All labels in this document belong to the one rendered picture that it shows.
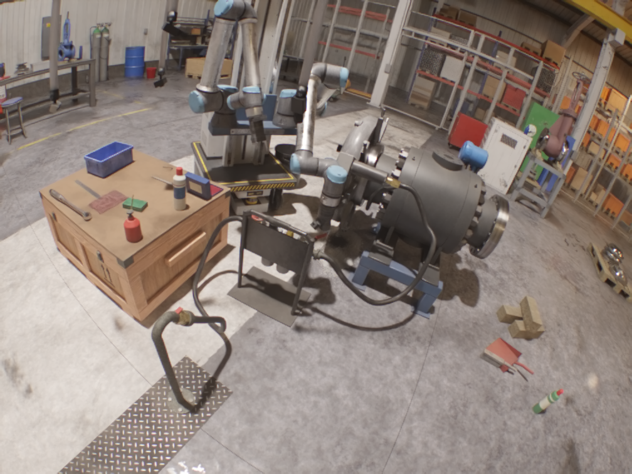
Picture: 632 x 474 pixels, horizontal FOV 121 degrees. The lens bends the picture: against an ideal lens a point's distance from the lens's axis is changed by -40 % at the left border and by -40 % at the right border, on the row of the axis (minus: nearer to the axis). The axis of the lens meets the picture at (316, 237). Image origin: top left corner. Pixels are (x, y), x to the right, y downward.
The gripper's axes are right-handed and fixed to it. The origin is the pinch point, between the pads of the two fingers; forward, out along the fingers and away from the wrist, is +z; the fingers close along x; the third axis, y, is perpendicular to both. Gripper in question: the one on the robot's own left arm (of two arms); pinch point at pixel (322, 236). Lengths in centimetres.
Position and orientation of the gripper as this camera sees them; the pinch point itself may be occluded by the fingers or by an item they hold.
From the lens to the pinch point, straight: 150.7
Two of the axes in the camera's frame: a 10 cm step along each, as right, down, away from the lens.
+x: 6.1, 5.7, -5.5
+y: -7.6, 2.3, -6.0
